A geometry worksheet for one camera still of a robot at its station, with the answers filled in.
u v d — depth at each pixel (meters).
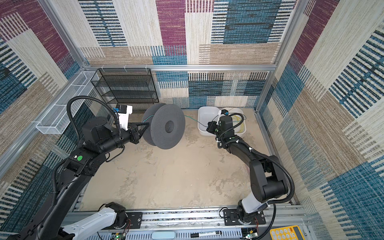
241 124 0.71
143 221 0.75
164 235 0.70
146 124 0.61
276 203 0.49
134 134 0.53
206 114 1.14
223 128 0.69
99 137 0.46
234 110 1.11
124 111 0.54
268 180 0.45
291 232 0.69
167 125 0.63
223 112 0.80
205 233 0.69
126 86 1.08
